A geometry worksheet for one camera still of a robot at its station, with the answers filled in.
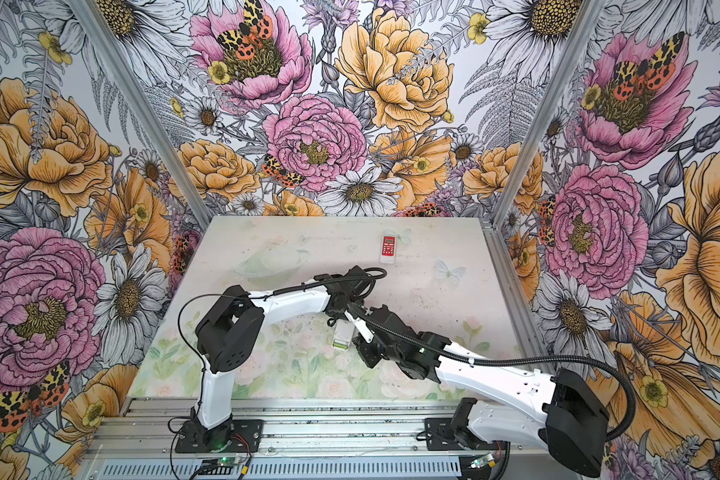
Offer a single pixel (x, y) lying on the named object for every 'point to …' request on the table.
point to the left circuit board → (227, 461)
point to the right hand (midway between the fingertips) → (361, 347)
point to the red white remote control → (388, 249)
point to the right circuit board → (483, 461)
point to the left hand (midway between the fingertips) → (348, 318)
